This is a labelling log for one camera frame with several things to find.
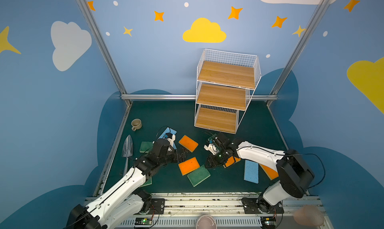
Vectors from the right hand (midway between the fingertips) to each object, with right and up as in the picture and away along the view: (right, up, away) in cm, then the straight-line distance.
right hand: (210, 164), depth 84 cm
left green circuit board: (-34, -23, -13) cm, 43 cm away
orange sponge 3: (+9, +6, -13) cm, 16 cm away
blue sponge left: (-27, +18, +20) cm, 39 cm away
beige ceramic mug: (-50, +22, +19) cm, 58 cm away
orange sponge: (-13, +10, +13) cm, 21 cm away
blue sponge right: (+24, -5, 0) cm, 24 cm away
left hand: (-15, +9, -5) cm, 19 cm away
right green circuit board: (+27, -24, -13) cm, 38 cm away
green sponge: (-7, -6, 0) cm, 9 cm away
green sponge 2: (-34, -9, -4) cm, 36 cm away
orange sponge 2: (-12, -1, +3) cm, 12 cm away
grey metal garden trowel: (-51, +6, +9) cm, 52 cm away
